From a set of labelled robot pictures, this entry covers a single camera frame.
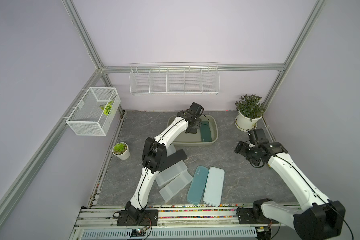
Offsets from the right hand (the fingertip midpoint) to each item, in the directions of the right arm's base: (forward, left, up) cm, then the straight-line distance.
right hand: (240, 151), depth 81 cm
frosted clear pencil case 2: (-7, +41, -14) cm, 44 cm away
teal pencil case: (-14, +23, -13) cm, 30 cm away
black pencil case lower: (+4, +36, -14) cm, 39 cm away
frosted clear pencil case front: (-14, +36, -14) cm, 41 cm away
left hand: (+22, +24, -1) cm, 32 cm away
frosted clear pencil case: (+9, +40, -14) cm, 43 cm away
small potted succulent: (+4, +68, -5) cm, 69 cm away
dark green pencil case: (+21, +16, -14) cm, 29 cm away
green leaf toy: (+19, +73, +16) cm, 77 cm away
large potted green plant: (+28, -12, +4) cm, 31 cm away
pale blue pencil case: (-16, +15, -13) cm, 25 cm away
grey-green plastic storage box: (+18, +26, -15) cm, 35 cm away
